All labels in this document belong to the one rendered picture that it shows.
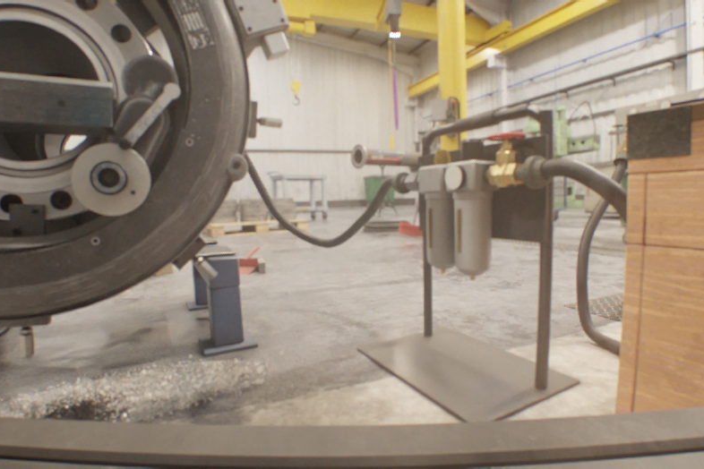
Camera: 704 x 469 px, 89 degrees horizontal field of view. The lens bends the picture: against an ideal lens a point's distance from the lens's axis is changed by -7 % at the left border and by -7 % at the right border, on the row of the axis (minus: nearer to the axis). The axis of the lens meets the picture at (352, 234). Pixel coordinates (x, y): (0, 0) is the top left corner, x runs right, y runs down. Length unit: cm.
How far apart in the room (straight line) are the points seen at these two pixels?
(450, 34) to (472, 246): 364
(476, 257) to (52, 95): 77
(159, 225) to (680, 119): 69
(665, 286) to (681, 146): 13
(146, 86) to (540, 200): 72
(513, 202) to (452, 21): 365
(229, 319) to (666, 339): 93
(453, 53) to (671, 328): 394
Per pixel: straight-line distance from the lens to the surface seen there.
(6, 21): 92
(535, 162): 73
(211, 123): 71
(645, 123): 46
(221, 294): 107
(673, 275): 45
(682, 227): 44
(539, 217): 79
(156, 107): 70
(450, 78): 418
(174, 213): 69
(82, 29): 89
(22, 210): 84
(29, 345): 89
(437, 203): 87
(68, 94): 70
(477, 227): 81
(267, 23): 83
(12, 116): 71
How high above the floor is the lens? 39
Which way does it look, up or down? 5 degrees down
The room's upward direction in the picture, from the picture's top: 2 degrees counter-clockwise
